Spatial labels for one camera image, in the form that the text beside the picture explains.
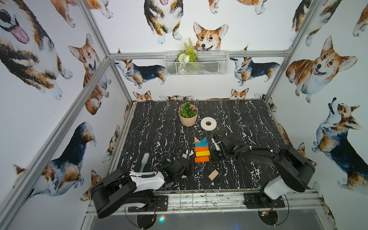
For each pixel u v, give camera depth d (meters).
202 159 0.88
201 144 0.95
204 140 0.96
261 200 0.67
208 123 1.07
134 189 0.45
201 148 0.93
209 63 0.92
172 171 0.66
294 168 0.45
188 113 0.95
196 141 0.95
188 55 0.82
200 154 0.91
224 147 0.70
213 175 0.82
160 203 0.74
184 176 0.80
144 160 0.88
